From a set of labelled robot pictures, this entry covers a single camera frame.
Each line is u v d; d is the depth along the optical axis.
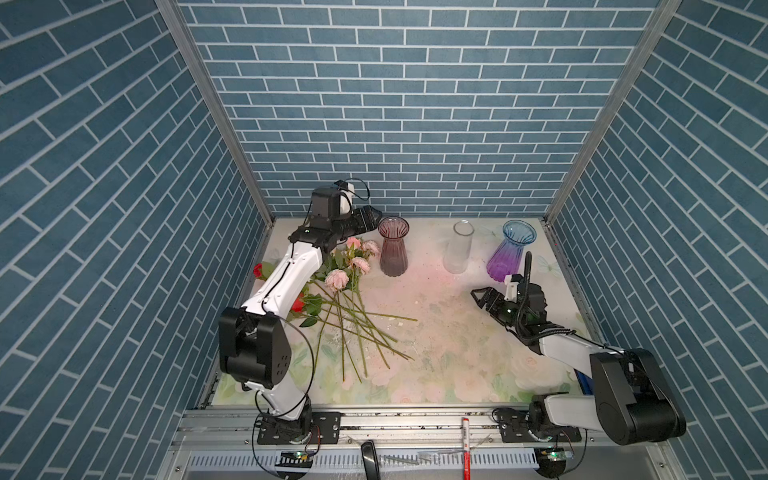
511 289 0.83
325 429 0.74
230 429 0.75
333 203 0.65
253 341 0.46
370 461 0.66
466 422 0.74
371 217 0.75
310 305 0.93
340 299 0.96
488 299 0.82
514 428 0.73
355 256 1.02
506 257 0.99
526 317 0.71
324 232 0.61
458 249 0.97
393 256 0.97
